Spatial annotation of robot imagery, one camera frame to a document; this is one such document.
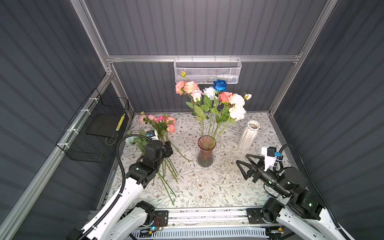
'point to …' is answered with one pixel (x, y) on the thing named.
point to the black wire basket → (91, 136)
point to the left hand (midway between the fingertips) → (165, 143)
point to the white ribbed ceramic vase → (248, 136)
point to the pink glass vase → (206, 144)
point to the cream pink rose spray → (222, 119)
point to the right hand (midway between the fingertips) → (243, 160)
